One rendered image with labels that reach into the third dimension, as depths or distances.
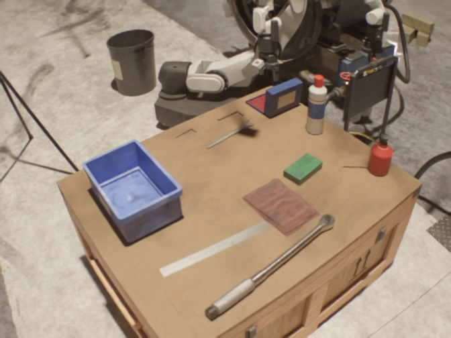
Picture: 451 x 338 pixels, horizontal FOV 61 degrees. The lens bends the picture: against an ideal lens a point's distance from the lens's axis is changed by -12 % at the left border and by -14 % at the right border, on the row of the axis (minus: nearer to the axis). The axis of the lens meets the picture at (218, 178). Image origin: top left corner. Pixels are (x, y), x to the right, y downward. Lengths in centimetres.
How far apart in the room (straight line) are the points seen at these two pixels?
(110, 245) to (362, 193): 79
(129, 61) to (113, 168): 137
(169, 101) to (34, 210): 94
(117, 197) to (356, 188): 76
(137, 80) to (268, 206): 168
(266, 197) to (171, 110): 113
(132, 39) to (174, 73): 69
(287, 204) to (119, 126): 150
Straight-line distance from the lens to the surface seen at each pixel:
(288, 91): 166
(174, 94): 242
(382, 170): 146
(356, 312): 168
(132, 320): 131
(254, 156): 149
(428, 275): 187
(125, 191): 141
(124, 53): 269
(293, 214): 128
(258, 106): 174
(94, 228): 133
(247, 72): 226
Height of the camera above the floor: 141
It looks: 42 degrees down
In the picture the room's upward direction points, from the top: 4 degrees counter-clockwise
